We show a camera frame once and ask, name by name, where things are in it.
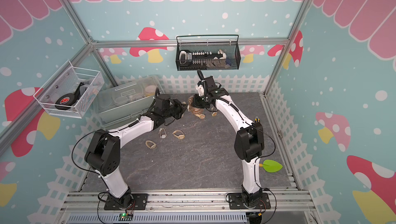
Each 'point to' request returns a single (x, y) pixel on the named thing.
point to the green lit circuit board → (125, 217)
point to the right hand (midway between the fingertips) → (191, 103)
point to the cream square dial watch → (214, 114)
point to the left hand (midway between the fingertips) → (190, 105)
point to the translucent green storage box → (126, 100)
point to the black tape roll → (67, 99)
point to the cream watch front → (162, 133)
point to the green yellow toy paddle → (270, 166)
